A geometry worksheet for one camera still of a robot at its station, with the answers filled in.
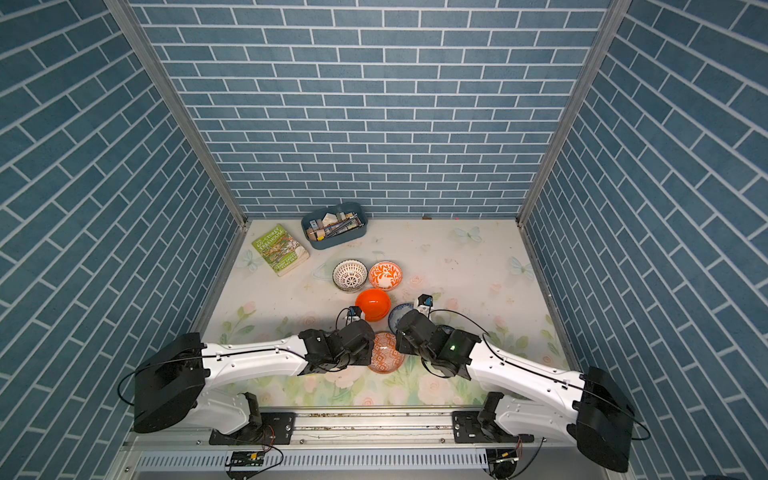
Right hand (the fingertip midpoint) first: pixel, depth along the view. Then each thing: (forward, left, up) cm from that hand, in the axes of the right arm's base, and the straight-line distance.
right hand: (401, 336), depth 80 cm
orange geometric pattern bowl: (-3, +4, -9) cm, 10 cm away
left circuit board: (-29, +34, -12) cm, 46 cm away
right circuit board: (-24, -26, -11) cm, 38 cm away
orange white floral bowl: (+25, +8, -7) cm, 27 cm away
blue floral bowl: (+10, +2, -6) cm, 12 cm away
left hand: (-4, +6, -6) cm, 9 cm away
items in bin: (+46, +31, -6) cm, 56 cm away
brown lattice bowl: (+24, +20, -7) cm, 31 cm away
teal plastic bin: (+41, +26, -8) cm, 49 cm away
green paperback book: (+32, +47, -7) cm, 57 cm away
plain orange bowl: (+12, +9, -6) cm, 17 cm away
